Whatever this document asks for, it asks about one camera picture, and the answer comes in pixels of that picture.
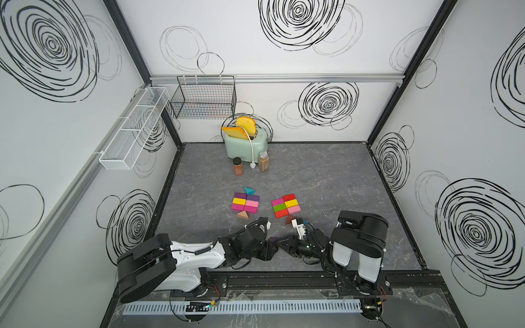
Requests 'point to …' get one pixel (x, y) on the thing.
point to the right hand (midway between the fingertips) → (276, 247)
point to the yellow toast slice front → (238, 132)
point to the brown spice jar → (238, 167)
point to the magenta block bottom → (279, 201)
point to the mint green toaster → (240, 148)
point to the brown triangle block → (289, 219)
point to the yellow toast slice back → (248, 123)
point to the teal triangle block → (249, 191)
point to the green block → (280, 207)
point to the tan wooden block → (243, 214)
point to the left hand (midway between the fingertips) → (274, 249)
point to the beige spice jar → (264, 161)
